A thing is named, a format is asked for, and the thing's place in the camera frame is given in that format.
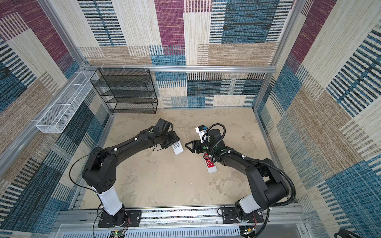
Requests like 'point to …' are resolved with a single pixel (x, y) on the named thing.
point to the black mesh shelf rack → (126, 90)
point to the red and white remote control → (211, 166)
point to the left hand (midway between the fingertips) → (178, 137)
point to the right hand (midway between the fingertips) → (189, 146)
